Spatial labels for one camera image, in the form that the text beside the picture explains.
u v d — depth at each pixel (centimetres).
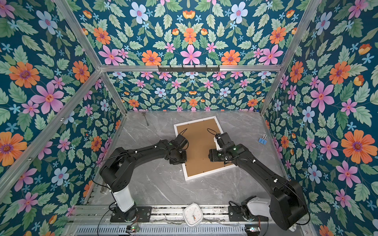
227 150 61
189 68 93
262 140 101
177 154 71
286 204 40
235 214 73
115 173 47
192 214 71
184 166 88
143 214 73
